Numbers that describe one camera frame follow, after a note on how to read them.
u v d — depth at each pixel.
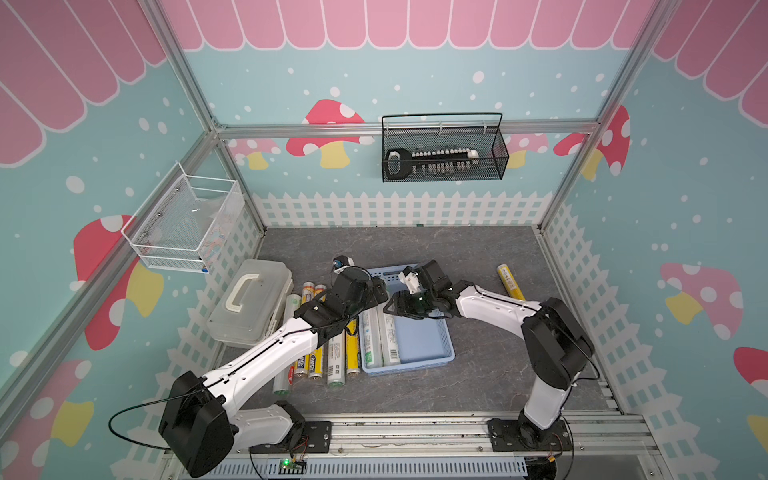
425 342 0.91
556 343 0.48
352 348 0.85
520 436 0.67
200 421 0.39
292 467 0.73
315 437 0.75
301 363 0.83
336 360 0.83
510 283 1.01
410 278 0.84
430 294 0.70
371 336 0.87
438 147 0.92
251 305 0.86
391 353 0.84
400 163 0.89
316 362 0.83
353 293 0.60
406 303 0.78
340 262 0.71
